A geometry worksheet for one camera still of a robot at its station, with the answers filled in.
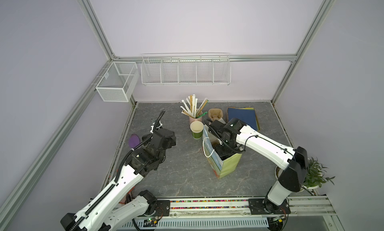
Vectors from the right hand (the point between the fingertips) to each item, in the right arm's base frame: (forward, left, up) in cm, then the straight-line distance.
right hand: (224, 157), depth 76 cm
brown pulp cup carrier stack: (+40, +1, -13) cm, 42 cm away
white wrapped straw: (+36, +17, 0) cm, 40 cm away
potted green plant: (-11, -39, +2) cm, 41 cm away
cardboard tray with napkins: (+38, -22, -11) cm, 45 cm away
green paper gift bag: (-6, +2, +2) cm, 7 cm away
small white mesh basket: (+43, +65, +14) cm, 80 cm away
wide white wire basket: (+57, +25, +16) cm, 64 cm away
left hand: (+6, +31, +11) cm, 34 cm away
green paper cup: (+20, +15, -2) cm, 25 cm away
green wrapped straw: (+33, +11, -5) cm, 35 cm away
